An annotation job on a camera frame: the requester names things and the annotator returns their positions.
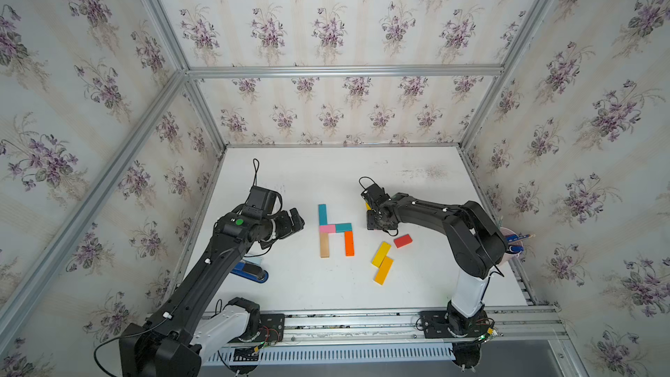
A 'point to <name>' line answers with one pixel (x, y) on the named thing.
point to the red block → (402, 240)
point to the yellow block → (381, 253)
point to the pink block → (327, 229)
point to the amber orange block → (383, 270)
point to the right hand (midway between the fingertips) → (379, 224)
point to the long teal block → (323, 217)
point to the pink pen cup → (513, 241)
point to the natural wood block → (324, 245)
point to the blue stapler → (250, 271)
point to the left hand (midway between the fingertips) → (296, 229)
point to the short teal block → (342, 228)
